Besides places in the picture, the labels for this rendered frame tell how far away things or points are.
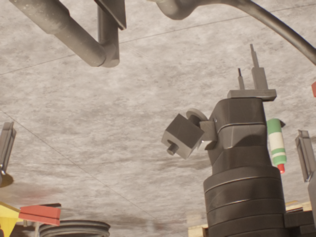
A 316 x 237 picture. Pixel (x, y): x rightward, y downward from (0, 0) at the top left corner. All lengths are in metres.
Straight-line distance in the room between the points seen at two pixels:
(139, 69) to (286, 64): 0.53
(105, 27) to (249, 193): 0.27
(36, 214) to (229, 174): 3.01
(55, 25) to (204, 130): 0.17
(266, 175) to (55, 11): 0.24
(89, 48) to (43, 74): 1.22
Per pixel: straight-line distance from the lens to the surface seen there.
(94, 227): 3.94
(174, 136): 0.47
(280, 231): 0.45
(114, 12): 0.59
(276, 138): 2.29
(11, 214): 3.63
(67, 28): 0.49
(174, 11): 0.68
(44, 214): 3.39
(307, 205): 4.31
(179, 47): 1.65
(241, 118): 0.47
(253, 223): 0.44
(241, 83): 0.56
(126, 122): 2.14
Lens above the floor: 0.84
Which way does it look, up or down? 23 degrees down
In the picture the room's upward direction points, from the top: 174 degrees clockwise
